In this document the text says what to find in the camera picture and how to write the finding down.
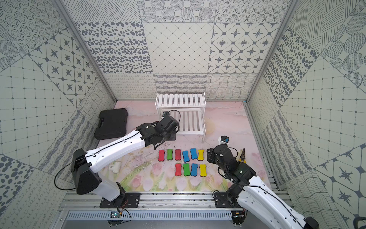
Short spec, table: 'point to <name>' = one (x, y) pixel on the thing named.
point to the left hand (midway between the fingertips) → (173, 130)
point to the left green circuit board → (115, 214)
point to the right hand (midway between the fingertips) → (210, 152)
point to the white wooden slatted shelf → (191, 107)
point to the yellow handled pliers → (242, 156)
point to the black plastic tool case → (112, 123)
